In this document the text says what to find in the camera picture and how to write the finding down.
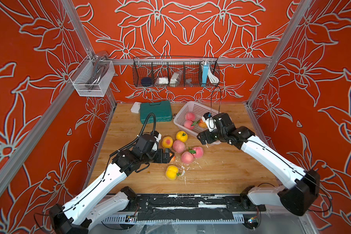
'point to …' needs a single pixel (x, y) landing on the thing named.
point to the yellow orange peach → (173, 158)
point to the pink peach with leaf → (187, 157)
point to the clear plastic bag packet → (173, 79)
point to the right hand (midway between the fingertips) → (201, 132)
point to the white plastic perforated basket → (200, 109)
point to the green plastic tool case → (162, 110)
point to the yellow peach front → (171, 171)
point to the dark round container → (146, 81)
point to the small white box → (136, 107)
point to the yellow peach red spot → (167, 142)
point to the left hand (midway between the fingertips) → (166, 152)
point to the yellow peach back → (182, 135)
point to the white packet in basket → (163, 80)
